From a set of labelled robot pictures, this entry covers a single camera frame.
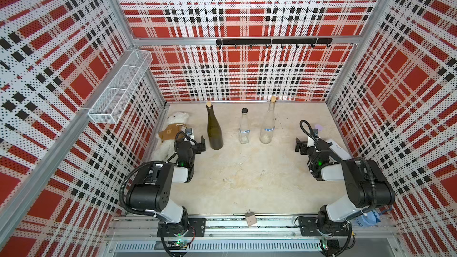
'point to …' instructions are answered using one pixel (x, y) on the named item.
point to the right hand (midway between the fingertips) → (307, 137)
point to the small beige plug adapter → (250, 218)
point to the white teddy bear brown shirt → (165, 146)
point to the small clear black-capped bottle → (244, 127)
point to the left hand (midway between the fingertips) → (195, 136)
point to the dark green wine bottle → (215, 134)
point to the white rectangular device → (341, 153)
